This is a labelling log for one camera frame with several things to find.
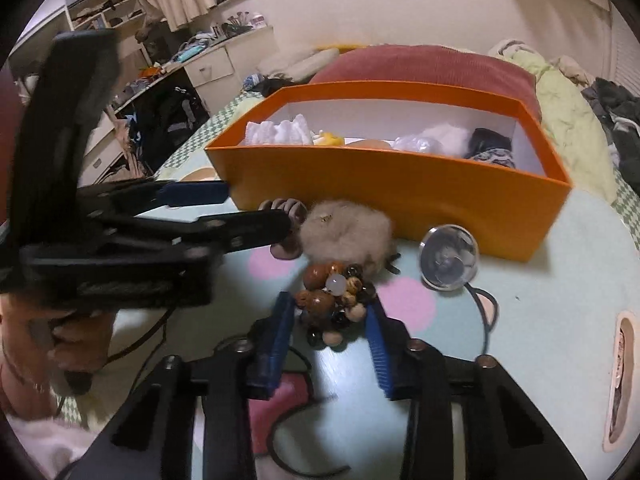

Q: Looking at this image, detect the brown bead bracelet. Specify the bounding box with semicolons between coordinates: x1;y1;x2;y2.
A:
293;260;379;352

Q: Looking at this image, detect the person's left hand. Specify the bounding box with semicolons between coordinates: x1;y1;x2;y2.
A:
28;310;116;396

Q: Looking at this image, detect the grey fluffy pompom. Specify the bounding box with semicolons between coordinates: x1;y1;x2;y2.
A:
299;200;397;278

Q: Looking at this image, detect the round silver compact mirror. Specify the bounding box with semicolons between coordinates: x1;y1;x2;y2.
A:
418;224;480;292

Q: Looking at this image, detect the white drawer cabinet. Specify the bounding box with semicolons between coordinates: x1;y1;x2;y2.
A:
183;26;278;115

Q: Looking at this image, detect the white cloth in box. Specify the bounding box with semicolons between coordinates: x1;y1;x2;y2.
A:
243;114;314;146

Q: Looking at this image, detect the wooden bookshelf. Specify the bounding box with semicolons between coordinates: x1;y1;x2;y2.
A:
67;0;145;35

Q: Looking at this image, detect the orange cardboard box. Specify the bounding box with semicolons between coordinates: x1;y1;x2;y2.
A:
206;81;572;261

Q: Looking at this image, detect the dark patterned sock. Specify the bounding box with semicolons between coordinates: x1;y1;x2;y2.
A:
466;128;515;169

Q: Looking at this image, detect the light green blanket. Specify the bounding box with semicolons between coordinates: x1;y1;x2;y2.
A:
489;40;617;204

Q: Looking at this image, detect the dark red pillow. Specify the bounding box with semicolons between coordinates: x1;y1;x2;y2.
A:
310;44;542;120

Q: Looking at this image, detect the dark clothes pile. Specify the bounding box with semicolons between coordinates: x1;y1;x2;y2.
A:
582;78;640;194

